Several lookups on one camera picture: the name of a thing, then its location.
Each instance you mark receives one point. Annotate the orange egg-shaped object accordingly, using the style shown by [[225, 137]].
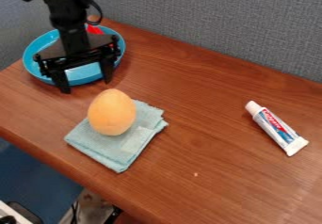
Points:
[[112, 112]]

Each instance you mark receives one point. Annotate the light blue cloth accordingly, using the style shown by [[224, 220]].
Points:
[[117, 151]]

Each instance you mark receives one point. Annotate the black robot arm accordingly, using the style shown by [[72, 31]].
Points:
[[77, 48]]

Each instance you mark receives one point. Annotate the blue plate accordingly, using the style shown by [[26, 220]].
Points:
[[81, 75]]

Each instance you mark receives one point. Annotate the grey object under table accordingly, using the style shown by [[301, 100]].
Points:
[[92, 209]]

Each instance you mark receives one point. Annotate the red plastic block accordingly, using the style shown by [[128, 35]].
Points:
[[94, 29]]

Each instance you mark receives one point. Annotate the white toothpaste tube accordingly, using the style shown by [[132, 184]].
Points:
[[277, 129]]

